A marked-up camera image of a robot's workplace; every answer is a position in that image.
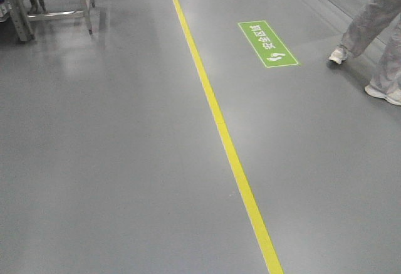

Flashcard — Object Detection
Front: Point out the person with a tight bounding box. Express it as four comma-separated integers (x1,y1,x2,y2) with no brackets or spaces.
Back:
328,0,401,106

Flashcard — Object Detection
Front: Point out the steel roller flow rack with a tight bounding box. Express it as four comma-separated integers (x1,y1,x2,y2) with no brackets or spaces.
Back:
0,0,36,43

